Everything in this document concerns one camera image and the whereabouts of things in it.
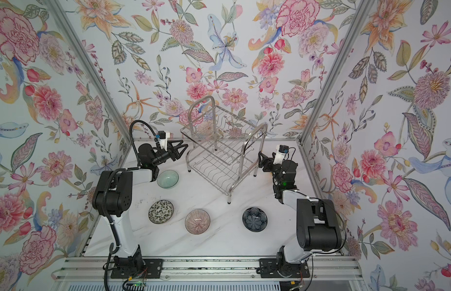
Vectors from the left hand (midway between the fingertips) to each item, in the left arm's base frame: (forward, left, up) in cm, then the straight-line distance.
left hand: (186, 145), depth 91 cm
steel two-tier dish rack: (+12, -18, -15) cm, 26 cm away
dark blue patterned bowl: (-31, -33, -19) cm, 49 cm away
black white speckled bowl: (-26, +13, -19) cm, 35 cm away
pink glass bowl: (-31, -6, -19) cm, 37 cm away
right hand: (-4, -40, -1) cm, 40 cm away
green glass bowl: (-9, +12, -17) cm, 22 cm away
